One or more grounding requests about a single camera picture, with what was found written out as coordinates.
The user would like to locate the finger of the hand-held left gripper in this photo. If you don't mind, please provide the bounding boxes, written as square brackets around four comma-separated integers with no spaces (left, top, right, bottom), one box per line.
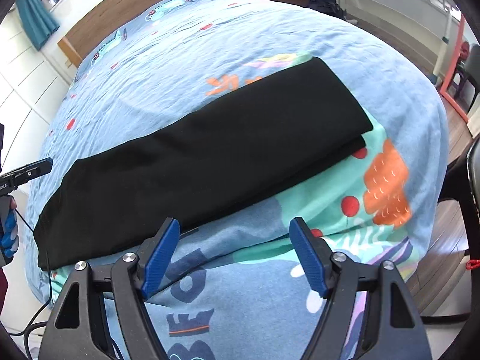
[5,158,54,188]

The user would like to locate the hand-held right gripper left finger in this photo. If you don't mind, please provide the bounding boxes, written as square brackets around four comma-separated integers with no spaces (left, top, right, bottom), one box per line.
[39,217,181,360]

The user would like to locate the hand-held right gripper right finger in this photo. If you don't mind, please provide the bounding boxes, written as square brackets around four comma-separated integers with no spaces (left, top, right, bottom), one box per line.
[289,217,436,360]

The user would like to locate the black pants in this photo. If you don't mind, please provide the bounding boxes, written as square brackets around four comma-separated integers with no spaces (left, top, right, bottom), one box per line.
[33,57,374,271]

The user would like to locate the person's left hand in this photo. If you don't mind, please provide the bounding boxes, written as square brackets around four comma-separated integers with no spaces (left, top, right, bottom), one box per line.
[0,198,20,257]

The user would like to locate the white wardrobe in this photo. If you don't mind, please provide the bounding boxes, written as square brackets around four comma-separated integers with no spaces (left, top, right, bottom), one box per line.
[0,26,72,139]

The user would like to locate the teal curtain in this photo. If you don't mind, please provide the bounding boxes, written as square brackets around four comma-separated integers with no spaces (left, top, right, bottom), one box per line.
[15,0,61,50]

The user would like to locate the black office chair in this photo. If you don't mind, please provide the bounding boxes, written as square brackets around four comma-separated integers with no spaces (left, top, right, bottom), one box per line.
[435,135,480,323]

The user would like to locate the wooden headboard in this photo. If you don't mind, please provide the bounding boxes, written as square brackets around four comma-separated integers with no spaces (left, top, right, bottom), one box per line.
[57,0,205,69]

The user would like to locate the bed with blue patterned sheet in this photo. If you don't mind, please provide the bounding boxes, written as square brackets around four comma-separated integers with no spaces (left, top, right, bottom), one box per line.
[22,0,451,360]

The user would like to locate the dark grey stool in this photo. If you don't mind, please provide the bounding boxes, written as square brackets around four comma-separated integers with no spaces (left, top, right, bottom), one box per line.
[455,43,480,106]

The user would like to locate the black cable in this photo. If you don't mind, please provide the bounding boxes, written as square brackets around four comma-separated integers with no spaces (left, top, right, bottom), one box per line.
[0,210,53,360]

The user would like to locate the orange metal frame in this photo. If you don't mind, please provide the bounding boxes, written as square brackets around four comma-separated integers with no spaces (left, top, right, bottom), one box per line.
[439,18,474,124]

